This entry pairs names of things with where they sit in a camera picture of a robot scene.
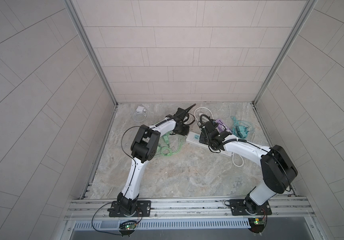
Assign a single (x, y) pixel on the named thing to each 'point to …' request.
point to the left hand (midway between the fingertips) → (190, 131)
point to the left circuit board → (127, 226)
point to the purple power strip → (222, 126)
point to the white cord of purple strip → (214, 118)
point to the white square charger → (140, 108)
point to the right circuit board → (257, 224)
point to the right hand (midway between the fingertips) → (201, 138)
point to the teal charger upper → (241, 132)
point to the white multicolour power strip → (194, 138)
